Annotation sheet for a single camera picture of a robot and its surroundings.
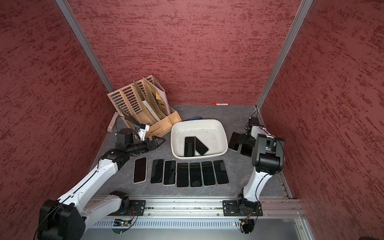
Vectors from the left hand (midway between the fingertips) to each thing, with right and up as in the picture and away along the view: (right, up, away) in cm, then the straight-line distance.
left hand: (161, 144), depth 78 cm
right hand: (+54, -3, +19) cm, 57 cm away
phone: (-14, -16, +7) cm, 22 cm away
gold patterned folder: (-4, +26, +11) cm, 29 cm away
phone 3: (+19, -20, +5) cm, 28 cm away
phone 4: (+26, -18, +7) cm, 33 cm away
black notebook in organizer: (-31, +14, +34) cm, 48 cm away
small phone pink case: (+34, -19, +9) cm, 40 cm away
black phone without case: (+22, -6, +21) cm, 31 cm away
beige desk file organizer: (-11, +23, +5) cm, 27 cm away
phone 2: (+11, -20, +9) cm, 24 cm away
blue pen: (+18, +15, +32) cm, 40 cm away
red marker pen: (+36, +27, +46) cm, 65 cm away
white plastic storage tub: (+20, 0, +21) cm, 30 cm away
